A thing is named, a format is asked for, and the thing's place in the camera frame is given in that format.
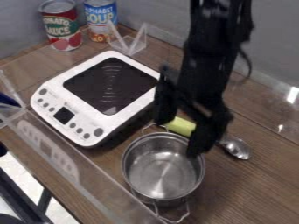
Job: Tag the white and black stove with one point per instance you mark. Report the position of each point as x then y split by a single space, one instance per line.
91 100

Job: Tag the tomato sauce can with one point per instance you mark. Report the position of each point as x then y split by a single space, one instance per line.
61 20

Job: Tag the clear acrylic stand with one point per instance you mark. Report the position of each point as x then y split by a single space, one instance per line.
129 45

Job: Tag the black metal table frame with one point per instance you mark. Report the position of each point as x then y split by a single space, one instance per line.
29 213

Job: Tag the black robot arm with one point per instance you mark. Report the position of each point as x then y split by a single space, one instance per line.
221 28

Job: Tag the spoon with green handle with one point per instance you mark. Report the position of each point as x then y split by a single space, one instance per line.
230 143

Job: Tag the clear acrylic front barrier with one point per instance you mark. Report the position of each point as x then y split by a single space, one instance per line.
98 188

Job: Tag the alphabet soup can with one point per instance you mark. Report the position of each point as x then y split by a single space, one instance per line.
101 12

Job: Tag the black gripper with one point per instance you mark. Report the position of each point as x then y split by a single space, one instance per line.
203 80

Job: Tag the silver steel pot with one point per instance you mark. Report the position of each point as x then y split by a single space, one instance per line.
161 174

